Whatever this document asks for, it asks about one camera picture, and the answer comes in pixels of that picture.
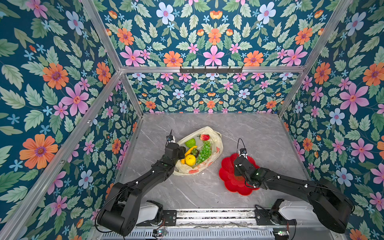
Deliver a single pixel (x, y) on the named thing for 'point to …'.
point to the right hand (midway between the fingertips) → (236, 164)
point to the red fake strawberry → (204, 137)
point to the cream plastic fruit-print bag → (216, 138)
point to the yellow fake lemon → (190, 160)
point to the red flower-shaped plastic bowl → (235, 183)
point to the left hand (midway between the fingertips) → (182, 144)
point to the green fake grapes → (205, 152)
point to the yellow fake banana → (183, 161)
